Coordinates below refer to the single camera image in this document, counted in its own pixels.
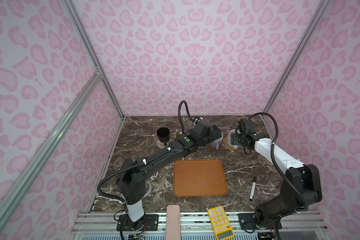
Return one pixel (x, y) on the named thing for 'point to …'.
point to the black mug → (163, 133)
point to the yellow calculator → (221, 226)
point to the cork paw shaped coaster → (225, 142)
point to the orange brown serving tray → (199, 177)
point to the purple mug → (216, 144)
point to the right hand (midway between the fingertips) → (239, 137)
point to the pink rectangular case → (173, 222)
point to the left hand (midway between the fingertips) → (218, 131)
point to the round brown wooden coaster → (212, 148)
